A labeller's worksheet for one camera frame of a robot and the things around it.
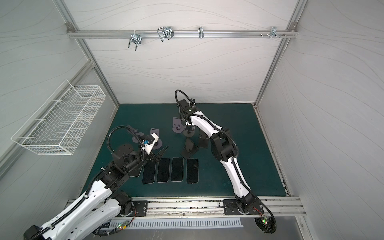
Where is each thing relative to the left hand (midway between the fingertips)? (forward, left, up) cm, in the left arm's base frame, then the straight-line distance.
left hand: (163, 137), depth 72 cm
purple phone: (-8, +3, -24) cm, 25 cm away
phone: (-9, -5, -25) cm, 27 cm away
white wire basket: (+2, +48, +7) cm, 48 cm away
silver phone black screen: (-10, +11, -22) cm, 27 cm away
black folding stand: (+12, -21, -21) cm, 32 cm away
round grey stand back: (+19, -11, -25) cm, 34 cm away
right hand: (+29, -13, -13) cm, 35 cm away
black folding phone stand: (+3, -13, -18) cm, 23 cm away
